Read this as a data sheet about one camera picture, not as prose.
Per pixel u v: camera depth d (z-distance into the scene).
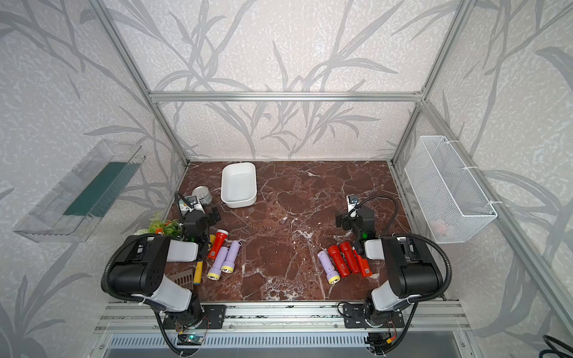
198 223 0.72
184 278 0.82
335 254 0.85
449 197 0.62
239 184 1.07
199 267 0.83
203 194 0.99
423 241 0.47
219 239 0.89
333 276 0.79
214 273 0.80
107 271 0.43
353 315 0.73
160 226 0.76
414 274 0.44
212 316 0.74
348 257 0.85
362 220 0.72
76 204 0.64
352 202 0.82
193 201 0.80
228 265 0.83
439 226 0.72
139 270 0.45
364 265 0.84
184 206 0.93
